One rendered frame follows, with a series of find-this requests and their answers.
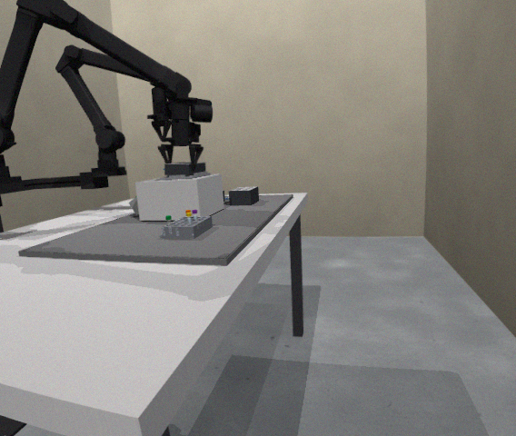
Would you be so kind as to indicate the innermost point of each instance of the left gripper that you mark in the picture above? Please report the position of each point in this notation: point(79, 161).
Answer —
point(166, 123)

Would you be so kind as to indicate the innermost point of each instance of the grey flat rectangular mat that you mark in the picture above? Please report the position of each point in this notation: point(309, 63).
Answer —
point(127, 239)

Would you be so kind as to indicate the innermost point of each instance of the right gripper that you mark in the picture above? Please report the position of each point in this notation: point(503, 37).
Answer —
point(180, 137)

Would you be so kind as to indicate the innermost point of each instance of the grey tube rack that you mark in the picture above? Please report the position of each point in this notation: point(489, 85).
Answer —
point(181, 229)

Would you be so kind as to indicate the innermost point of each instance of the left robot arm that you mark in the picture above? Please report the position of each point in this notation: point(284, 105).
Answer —
point(108, 138)

